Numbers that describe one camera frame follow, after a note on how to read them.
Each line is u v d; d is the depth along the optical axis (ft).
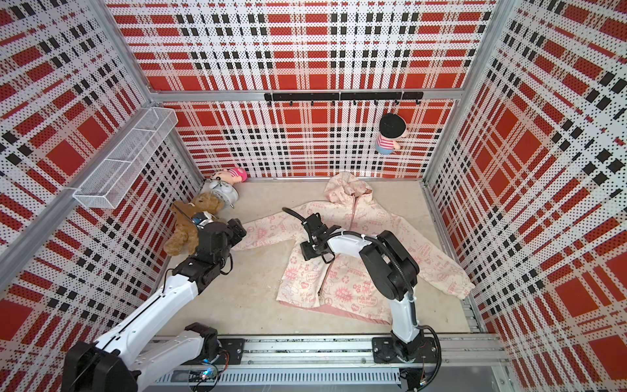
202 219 2.26
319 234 2.41
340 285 2.83
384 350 2.41
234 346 2.46
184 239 3.04
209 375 2.27
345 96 2.96
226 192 3.39
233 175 3.78
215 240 1.97
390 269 1.67
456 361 2.45
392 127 3.06
